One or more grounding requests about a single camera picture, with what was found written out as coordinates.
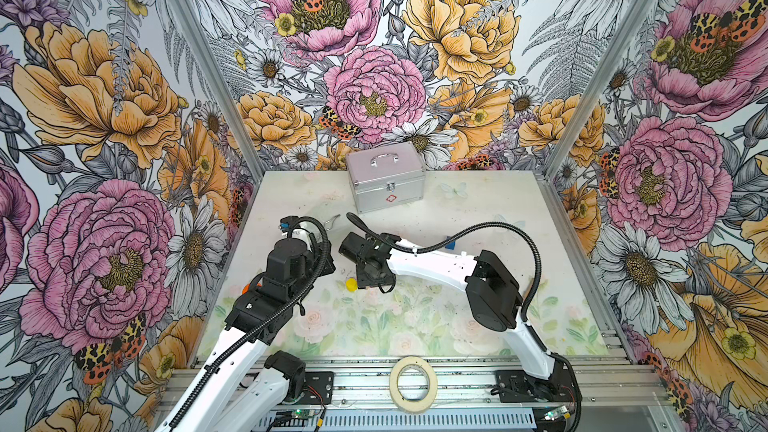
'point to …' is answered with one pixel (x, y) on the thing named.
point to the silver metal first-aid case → (387, 176)
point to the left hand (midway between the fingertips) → (329, 253)
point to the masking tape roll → (405, 404)
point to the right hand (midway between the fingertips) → (375, 286)
